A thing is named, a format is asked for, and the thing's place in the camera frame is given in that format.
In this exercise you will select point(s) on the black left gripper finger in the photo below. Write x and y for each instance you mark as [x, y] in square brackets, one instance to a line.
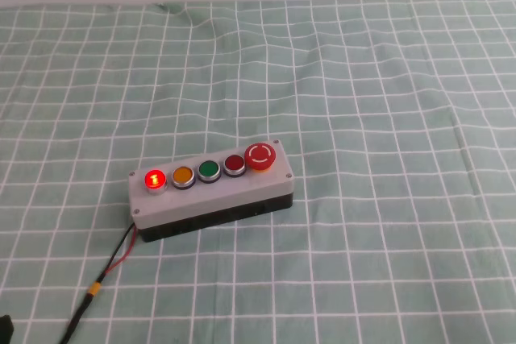
[6, 329]

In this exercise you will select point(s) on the lit red push button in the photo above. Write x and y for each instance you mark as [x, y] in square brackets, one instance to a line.
[155, 182]

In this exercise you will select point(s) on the yellow push button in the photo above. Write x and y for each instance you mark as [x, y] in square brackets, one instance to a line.
[183, 178]

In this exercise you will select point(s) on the green push button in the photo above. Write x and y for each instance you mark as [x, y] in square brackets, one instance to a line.
[209, 171]

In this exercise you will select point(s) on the dark red push button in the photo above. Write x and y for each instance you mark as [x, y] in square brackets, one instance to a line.
[234, 165]

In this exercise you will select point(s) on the red emergency stop button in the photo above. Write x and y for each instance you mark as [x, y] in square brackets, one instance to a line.
[260, 157]

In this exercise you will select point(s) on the cyan checkered tablecloth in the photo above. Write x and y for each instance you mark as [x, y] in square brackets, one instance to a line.
[398, 119]

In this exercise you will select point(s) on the grey black button switch box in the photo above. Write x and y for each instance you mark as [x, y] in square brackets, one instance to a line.
[203, 205]

